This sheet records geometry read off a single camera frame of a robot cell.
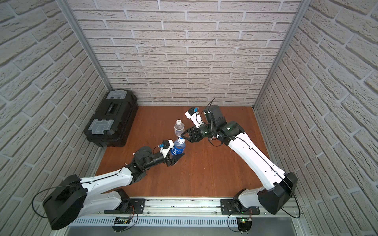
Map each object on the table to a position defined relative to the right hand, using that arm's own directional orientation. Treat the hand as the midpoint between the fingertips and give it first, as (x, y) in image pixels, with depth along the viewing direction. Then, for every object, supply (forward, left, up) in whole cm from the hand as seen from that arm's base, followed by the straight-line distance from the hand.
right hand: (188, 132), depth 70 cm
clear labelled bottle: (+15, +6, -16) cm, 23 cm away
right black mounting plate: (-29, -18, -27) cm, 43 cm away
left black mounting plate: (-26, +31, -20) cm, 45 cm away
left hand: (-3, +4, -9) cm, 10 cm away
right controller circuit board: (-36, -25, -30) cm, 53 cm away
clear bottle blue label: (-6, +5, -4) cm, 9 cm away
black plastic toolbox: (+15, +48, -10) cm, 51 cm away
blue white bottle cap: (-4, +4, +1) cm, 6 cm away
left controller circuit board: (-30, +37, -31) cm, 57 cm away
